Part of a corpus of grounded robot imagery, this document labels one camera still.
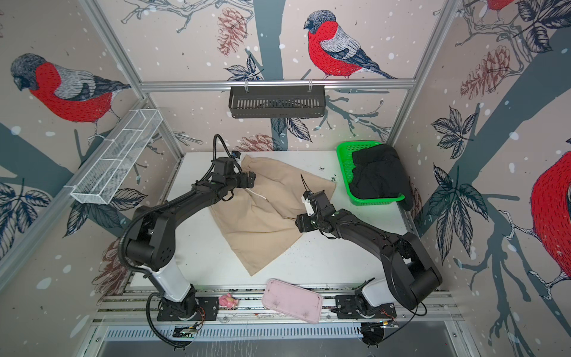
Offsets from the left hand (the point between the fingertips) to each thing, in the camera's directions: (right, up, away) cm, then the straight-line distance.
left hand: (246, 172), depth 94 cm
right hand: (+24, -21, -6) cm, 32 cm away
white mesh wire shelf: (-43, -4, -22) cm, 48 cm away
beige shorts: (+6, -22, +1) cm, 22 cm away
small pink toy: (-2, -43, -21) cm, 48 cm away
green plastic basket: (+48, +11, +22) cm, 54 cm away
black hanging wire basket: (+13, +34, +12) cm, 39 cm away
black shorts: (+62, 0, +10) cm, 63 cm away
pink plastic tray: (+20, -43, -21) cm, 52 cm away
